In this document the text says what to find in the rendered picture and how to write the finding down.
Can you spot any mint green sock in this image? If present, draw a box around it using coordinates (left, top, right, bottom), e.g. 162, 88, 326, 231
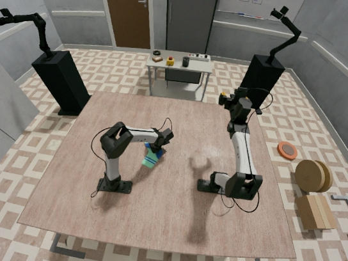
142, 142, 162, 169

